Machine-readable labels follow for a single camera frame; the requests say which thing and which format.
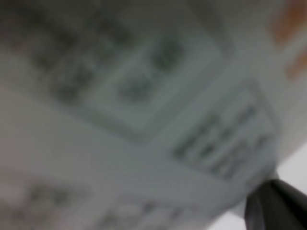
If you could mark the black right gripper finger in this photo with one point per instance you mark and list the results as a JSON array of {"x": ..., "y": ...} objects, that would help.
[{"x": 276, "y": 205}]

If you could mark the white exhibition book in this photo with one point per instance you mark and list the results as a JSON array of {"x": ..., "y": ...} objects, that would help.
[{"x": 145, "y": 114}]

